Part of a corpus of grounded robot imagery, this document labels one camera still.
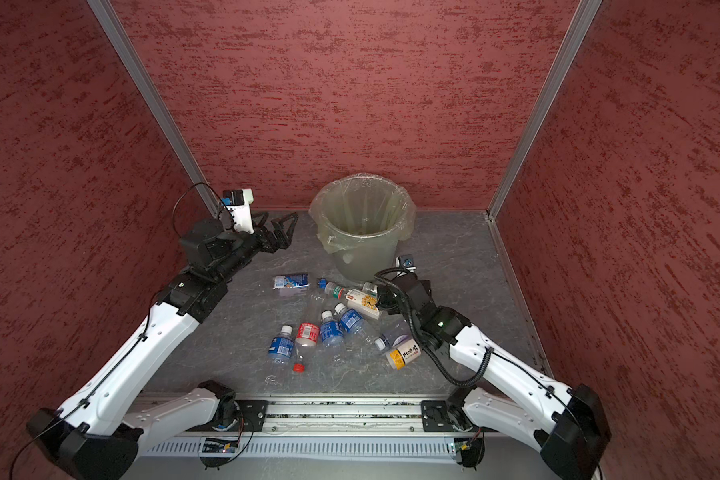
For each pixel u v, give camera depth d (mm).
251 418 734
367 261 923
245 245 569
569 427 379
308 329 831
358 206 984
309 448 775
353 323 849
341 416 756
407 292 553
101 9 698
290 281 923
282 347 796
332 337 836
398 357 793
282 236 605
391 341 831
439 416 742
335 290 929
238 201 559
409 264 656
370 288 967
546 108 881
